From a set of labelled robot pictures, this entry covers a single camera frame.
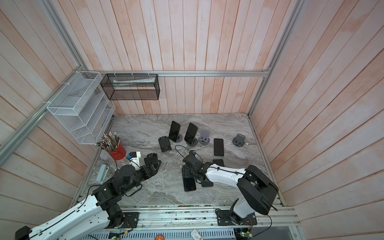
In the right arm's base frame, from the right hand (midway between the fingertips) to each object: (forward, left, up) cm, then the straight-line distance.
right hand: (187, 170), depth 89 cm
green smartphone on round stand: (+29, +10, +1) cm, 31 cm away
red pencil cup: (+7, +43, +6) cm, 44 cm away
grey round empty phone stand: (+21, -35, +3) cm, 40 cm away
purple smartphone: (-8, -2, -3) cm, 8 cm away
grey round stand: (+26, +7, -3) cm, 27 cm away
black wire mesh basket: (+51, +41, +24) cm, 70 cm away
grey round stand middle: (+18, -4, +3) cm, 19 cm away
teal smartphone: (+22, -1, +6) cm, 22 cm away
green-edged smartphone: (+7, -21, -2) cm, 22 cm away
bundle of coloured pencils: (+8, +44, +17) cm, 48 cm away
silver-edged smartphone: (+18, -21, -2) cm, 28 cm away
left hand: (-6, +14, +15) cm, 22 cm away
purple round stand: (+21, -11, +2) cm, 24 cm away
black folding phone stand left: (+17, +16, +2) cm, 24 cm away
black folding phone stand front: (-8, -12, 0) cm, 14 cm away
